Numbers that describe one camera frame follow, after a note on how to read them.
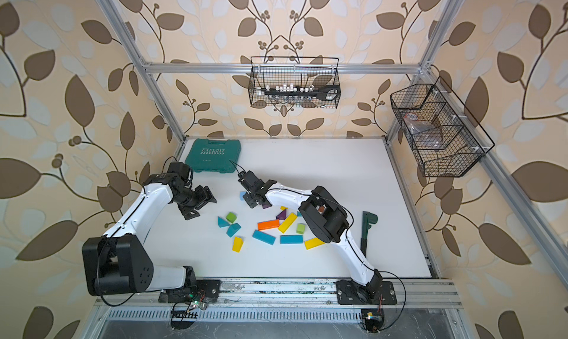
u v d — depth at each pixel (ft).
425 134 2.27
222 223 2.94
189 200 2.33
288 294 2.47
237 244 2.77
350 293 2.42
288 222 2.99
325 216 1.82
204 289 2.44
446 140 2.38
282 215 2.99
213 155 3.55
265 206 3.08
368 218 2.97
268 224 2.94
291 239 2.86
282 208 3.07
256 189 2.47
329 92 2.70
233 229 2.91
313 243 2.77
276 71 2.99
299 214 3.05
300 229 2.92
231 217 2.99
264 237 2.87
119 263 1.36
